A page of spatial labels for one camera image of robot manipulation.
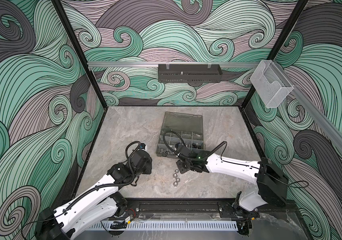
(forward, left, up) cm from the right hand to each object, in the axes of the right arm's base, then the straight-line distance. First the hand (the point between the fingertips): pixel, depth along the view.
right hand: (180, 164), depth 83 cm
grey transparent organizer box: (+31, -4, -9) cm, 32 cm away
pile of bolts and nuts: (-7, +2, -5) cm, 9 cm away
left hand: (-1, +16, +5) cm, 17 cm away
